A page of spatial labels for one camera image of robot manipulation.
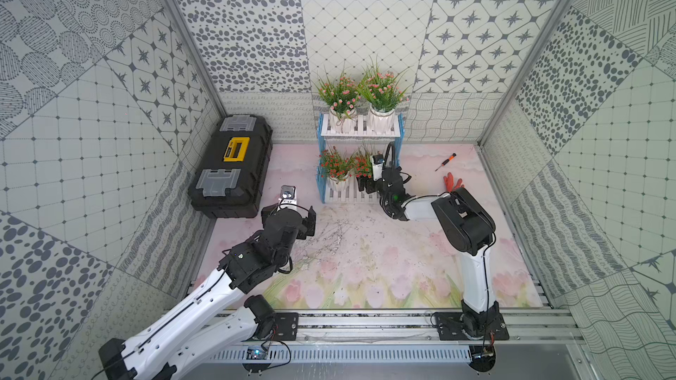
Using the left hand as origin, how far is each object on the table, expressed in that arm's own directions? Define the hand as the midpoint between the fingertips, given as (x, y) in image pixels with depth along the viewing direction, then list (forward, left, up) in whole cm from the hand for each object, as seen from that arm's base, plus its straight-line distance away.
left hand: (302, 208), depth 71 cm
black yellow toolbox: (+15, +27, -6) cm, 32 cm away
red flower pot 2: (+25, -17, -8) cm, 31 cm away
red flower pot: (+22, -8, -8) cm, 24 cm away
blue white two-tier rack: (+29, -16, +3) cm, 34 cm away
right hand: (+28, -20, -17) cm, 38 cm away
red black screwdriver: (+40, -55, -24) cm, 72 cm away
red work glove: (+26, -53, -23) cm, 63 cm away
